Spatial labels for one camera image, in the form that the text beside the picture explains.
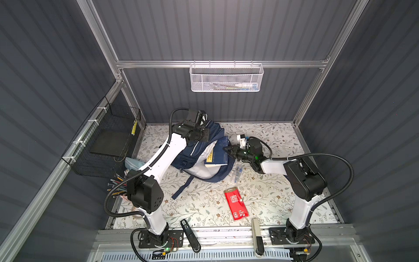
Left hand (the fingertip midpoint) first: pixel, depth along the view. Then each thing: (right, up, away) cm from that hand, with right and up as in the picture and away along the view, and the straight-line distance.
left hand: (207, 133), depth 84 cm
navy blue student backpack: (-9, -14, +2) cm, 17 cm away
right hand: (+9, -9, +6) cm, 14 cm away
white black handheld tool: (+22, -46, -15) cm, 53 cm away
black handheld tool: (-7, -47, -11) cm, 49 cm away
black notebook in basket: (-45, -4, -9) cm, 46 cm away
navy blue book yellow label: (+6, -12, +5) cm, 14 cm away
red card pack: (+15, -37, +1) cm, 40 cm away
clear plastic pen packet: (+17, -23, +10) cm, 30 cm away
